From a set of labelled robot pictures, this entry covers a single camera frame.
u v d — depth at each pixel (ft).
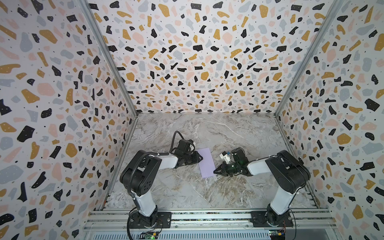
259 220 2.43
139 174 1.57
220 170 2.87
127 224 2.21
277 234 2.35
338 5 2.31
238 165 2.57
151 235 2.30
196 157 2.75
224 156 2.96
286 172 1.64
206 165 3.03
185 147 2.54
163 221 2.40
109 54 2.82
